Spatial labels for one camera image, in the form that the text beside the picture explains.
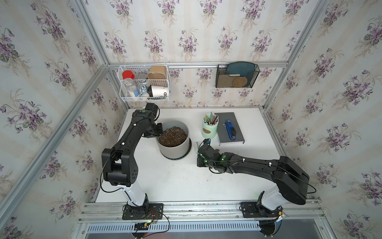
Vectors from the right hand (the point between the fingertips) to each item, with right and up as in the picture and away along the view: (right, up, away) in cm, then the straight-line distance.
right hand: (197, 160), depth 84 cm
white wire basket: (-34, +47, +9) cm, 59 cm away
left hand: (-22, +14, +2) cm, 26 cm away
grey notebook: (+18, +13, +14) cm, 26 cm away
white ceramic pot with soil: (-14, +9, +4) cm, 18 cm away
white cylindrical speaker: (-25, +42, +9) cm, 50 cm away
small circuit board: (-28, -29, -13) cm, 42 cm away
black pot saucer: (-7, +2, +6) cm, 9 cm away
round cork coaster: (+28, +49, +12) cm, 57 cm away
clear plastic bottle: (-42, +44, +6) cm, 61 cm away
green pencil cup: (+8, +20, +6) cm, 22 cm away
